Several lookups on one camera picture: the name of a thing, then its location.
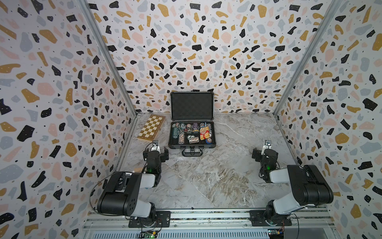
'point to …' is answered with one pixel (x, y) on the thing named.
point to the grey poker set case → (187, 107)
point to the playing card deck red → (204, 133)
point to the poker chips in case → (191, 131)
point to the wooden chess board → (151, 128)
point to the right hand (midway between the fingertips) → (266, 149)
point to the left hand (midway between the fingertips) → (157, 147)
